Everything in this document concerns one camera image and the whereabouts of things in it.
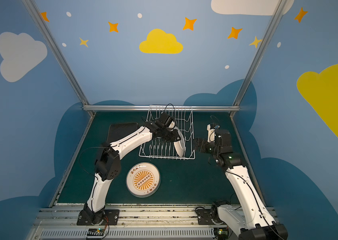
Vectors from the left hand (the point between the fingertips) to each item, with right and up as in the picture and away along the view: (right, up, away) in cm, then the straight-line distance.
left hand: (179, 137), depth 90 cm
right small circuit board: (+20, -46, -17) cm, 53 cm away
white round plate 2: (0, -6, -1) cm, 6 cm away
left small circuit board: (-43, -47, -16) cm, 65 cm away
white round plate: (-21, -25, -4) cm, 33 cm away
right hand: (+11, 0, -12) cm, 17 cm away
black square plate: (-45, +3, +17) cm, 48 cm away
